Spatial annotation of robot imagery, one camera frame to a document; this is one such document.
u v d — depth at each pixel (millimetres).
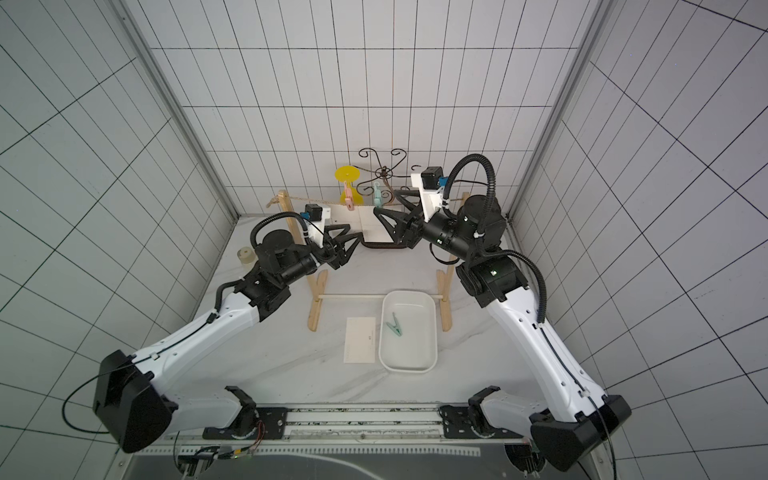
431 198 495
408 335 865
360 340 877
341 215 661
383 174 891
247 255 947
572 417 366
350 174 870
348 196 905
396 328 877
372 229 714
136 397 379
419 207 490
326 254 625
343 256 670
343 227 708
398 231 514
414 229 495
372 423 743
